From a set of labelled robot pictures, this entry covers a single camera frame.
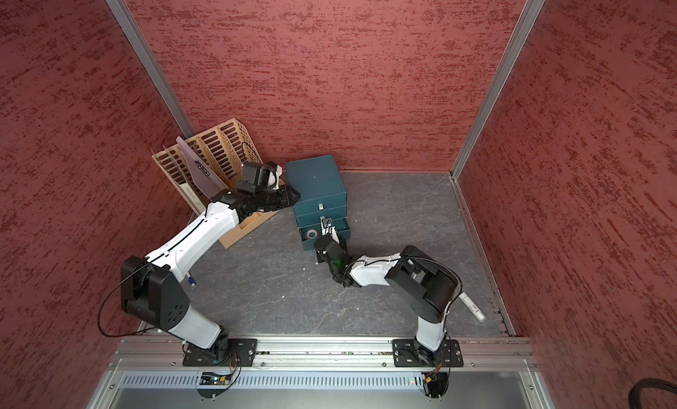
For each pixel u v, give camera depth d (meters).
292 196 0.78
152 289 0.43
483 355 0.75
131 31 0.77
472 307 0.79
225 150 1.07
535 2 0.72
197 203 0.83
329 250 0.68
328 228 0.78
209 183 1.06
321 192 0.85
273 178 0.69
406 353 0.74
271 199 0.71
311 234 0.98
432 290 0.49
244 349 0.74
